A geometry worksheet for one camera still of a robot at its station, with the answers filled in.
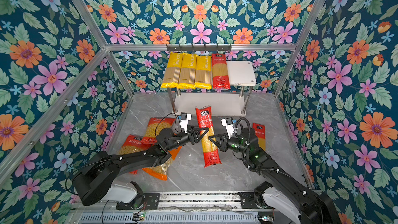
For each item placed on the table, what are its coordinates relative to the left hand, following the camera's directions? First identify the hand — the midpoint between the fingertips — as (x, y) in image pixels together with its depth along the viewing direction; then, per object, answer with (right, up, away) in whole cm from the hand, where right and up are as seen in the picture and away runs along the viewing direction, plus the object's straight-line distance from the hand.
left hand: (209, 127), depth 69 cm
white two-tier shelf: (+17, +28, +15) cm, 36 cm away
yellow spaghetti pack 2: (-11, +26, +10) cm, 30 cm away
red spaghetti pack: (+6, +24, +8) cm, 26 cm away
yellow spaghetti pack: (-19, +25, +8) cm, 32 cm away
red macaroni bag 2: (-44, -13, +20) cm, 50 cm away
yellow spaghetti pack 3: (-3, +27, +11) cm, 30 cm away
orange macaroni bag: (-26, -25, +11) cm, 38 cm away
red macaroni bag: (-34, -2, +27) cm, 43 cm away
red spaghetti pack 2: (+1, -12, +1) cm, 12 cm away
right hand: (0, -5, +1) cm, 5 cm away
